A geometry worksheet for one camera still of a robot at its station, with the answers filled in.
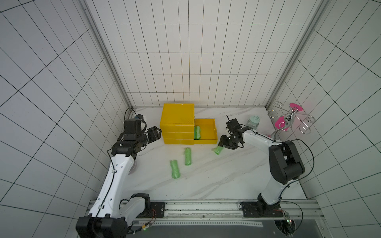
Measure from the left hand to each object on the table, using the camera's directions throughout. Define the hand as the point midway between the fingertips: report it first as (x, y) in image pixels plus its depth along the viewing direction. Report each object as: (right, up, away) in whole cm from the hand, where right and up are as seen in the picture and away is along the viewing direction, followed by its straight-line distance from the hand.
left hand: (156, 135), depth 76 cm
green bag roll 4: (+16, -15, +14) cm, 26 cm away
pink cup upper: (+79, +17, +9) cm, 82 cm away
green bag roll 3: (+9, -23, +7) cm, 26 cm away
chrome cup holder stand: (+71, +9, +1) cm, 72 cm away
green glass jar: (+62, +6, +24) cm, 66 cm away
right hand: (+39, -7, +19) cm, 44 cm away
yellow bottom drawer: (+28, -1, +26) cm, 39 cm away
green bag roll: (+23, -1, +24) cm, 33 cm away
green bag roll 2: (+36, -11, +16) cm, 41 cm away
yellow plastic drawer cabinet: (+10, +7, +6) cm, 14 cm away
